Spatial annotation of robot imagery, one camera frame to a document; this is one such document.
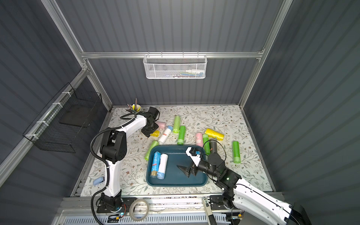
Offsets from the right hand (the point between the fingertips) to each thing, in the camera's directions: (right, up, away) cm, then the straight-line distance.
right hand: (185, 157), depth 71 cm
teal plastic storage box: (-6, -15, +12) cm, 20 cm away
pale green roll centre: (-6, +19, +37) cm, 41 cm away
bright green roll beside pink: (+15, +3, +23) cm, 28 cm away
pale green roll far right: (+33, -5, +16) cm, 37 cm away
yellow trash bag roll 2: (+20, +9, +28) cm, 36 cm away
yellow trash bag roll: (-20, +10, +27) cm, 35 cm away
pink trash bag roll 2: (+10, +6, +25) cm, 28 cm away
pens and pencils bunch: (-37, +32, +34) cm, 60 cm away
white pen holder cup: (-37, +29, +36) cm, 59 cm away
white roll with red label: (-13, +9, +28) cm, 32 cm away
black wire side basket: (-65, +17, +2) cm, 67 cm away
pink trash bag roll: (-17, +15, +31) cm, 38 cm away
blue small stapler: (-50, -16, +9) cm, 53 cm away
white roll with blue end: (-13, -9, +14) cm, 21 cm away
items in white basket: (+3, +51, +22) cm, 55 cm away
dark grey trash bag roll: (+20, +2, +23) cm, 30 cm away
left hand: (-20, +11, +28) cm, 37 cm away
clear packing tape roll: (-27, -25, -2) cm, 37 cm away
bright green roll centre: (-2, +8, +28) cm, 29 cm away
